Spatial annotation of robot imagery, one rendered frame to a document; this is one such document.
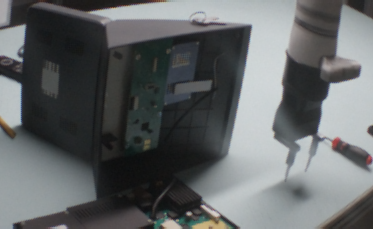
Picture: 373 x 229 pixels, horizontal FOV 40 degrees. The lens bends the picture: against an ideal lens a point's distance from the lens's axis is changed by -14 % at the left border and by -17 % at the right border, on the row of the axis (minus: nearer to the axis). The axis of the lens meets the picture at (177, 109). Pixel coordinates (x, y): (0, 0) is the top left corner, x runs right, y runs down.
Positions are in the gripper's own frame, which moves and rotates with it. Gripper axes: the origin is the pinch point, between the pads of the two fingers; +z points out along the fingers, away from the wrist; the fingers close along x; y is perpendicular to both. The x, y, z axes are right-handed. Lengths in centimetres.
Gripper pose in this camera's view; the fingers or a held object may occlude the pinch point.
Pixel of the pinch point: (295, 175)
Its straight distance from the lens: 83.9
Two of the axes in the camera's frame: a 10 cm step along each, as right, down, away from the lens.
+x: -7.9, 1.7, -5.9
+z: -1.4, 8.8, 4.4
